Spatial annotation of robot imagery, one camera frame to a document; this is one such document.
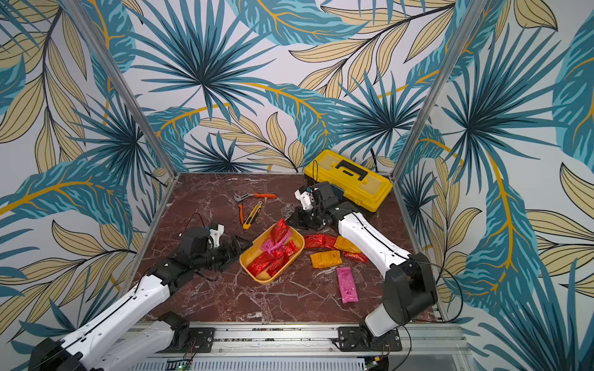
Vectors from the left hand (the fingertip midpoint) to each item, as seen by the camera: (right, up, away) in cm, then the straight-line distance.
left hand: (246, 252), depth 77 cm
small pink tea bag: (+6, -1, +16) cm, 17 cm away
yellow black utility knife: (-3, +10, +26) cm, 28 cm away
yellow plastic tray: (0, -3, +16) cm, 16 cm away
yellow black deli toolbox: (+43, +22, +16) cm, 51 cm away
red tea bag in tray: (+11, +7, +4) cm, 13 cm away
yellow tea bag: (+36, -1, +16) cm, 40 cm away
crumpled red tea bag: (+8, -6, +12) cm, 16 cm away
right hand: (+15, +11, +3) cm, 18 cm away
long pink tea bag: (+35, -13, +5) cm, 37 cm away
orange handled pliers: (-10, +18, +33) cm, 39 cm away
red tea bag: (+26, +1, +16) cm, 30 cm away
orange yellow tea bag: (+28, -5, +12) cm, 31 cm away
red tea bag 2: (+40, -4, +13) cm, 42 cm away
